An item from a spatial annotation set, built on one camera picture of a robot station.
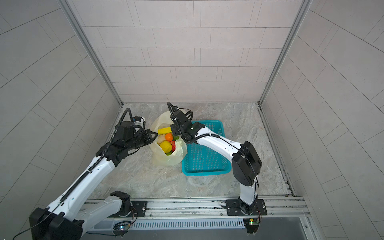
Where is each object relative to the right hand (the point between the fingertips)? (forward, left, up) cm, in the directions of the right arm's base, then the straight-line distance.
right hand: (174, 125), depth 83 cm
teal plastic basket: (-13, -16, -18) cm, 28 cm away
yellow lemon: (-9, +5, -6) cm, 12 cm away
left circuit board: (-44, +23, -14) cm, 51 cm away
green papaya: (0, +1, -12) cm, 12 cm away
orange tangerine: (-2, +4, -9) cm, 10 cm away
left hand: (-8, +5, +4) cm, 10 cm away
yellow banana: (-3, +5, 0) cm, 6 cm away
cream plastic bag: (0, +5, +5) cm, 7 cm away
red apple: (-5, +2, -10) cm, 12 cm away
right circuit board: (-46, -35, -18) cm, 61 cm away
